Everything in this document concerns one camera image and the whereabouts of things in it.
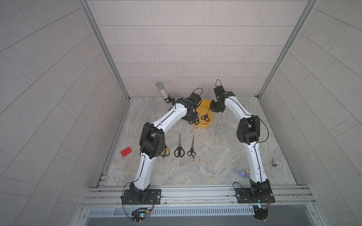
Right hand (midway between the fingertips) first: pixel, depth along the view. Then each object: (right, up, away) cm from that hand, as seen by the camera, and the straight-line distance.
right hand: (211, 107), depth 105 cm
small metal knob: (+33, -33, -24) cm, 52 cm away
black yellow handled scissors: (-31, -28, -18) cm, 46 cm away
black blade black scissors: (-12, -11, -3) cm, 16 cm away
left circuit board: (-41, -50, -39) cm, 76 cm away
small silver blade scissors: (-4, -7, 0) cm, 8 cm away
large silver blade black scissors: (-23, -27, -18) cm, 40 cm away
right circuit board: (+18, -50, -38) cm, 65 cm away
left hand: (-14, -7, -12) cm, 20 cm away
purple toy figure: (+14, -36, -28) cm, 48 cm away
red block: (-55, -27, -20) cm, 65 cm away
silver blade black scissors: (-16, -28, -18) cm, 37 cm away
